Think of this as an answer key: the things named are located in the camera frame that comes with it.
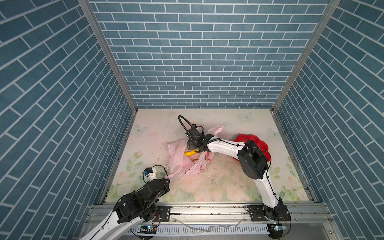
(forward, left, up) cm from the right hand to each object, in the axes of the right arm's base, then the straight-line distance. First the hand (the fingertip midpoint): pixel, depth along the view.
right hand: (192, 140), depth 97 cm
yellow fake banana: (-10, 0, 0) cm, 10 cm away
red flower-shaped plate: (+6, -35, -3) cm, 35 cm away
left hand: (-29, +7, +3) cm, 30 cm away
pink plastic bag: (-21, +2, +6) cm, 22 cm away
